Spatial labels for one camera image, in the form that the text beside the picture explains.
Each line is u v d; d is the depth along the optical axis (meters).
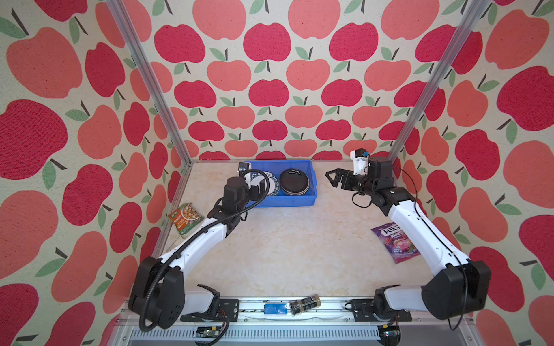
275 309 0.72
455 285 0.41
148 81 0.87
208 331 0.72
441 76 0.86
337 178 0.70
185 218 0.96
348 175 0.69
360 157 0.70
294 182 1.08
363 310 0.74
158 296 0.41
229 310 0.75
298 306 0.73
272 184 1.07
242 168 0.70
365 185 0.66
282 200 1.02
